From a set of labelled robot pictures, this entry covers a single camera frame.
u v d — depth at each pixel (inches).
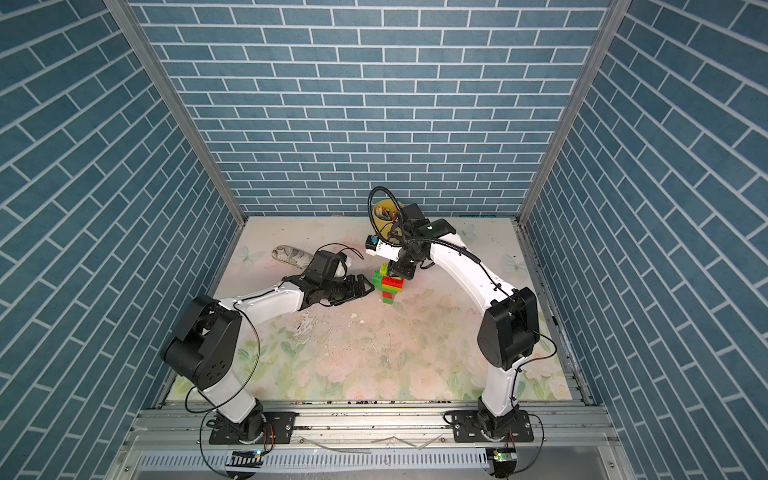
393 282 34.0
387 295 37.1
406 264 29.4
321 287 28.4
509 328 18.6
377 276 34.9
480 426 26.5
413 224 26.2
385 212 41.7
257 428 26.3
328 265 29.0
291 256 41.3
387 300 37.8
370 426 29.7
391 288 34.8
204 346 18.2
